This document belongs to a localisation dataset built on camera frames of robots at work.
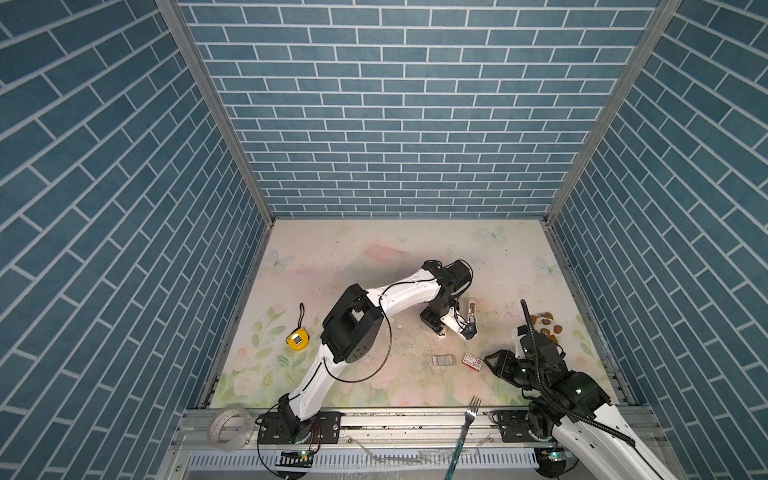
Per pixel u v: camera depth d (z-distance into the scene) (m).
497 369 0.73
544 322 0.89
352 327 0.53
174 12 0.69
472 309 0.91
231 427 0.75
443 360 0.85
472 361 0.84
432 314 0.80
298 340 0.86
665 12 0.71
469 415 0.76
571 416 0.53
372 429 0.75
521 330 0.77
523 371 0.67
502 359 0.73
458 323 0.76
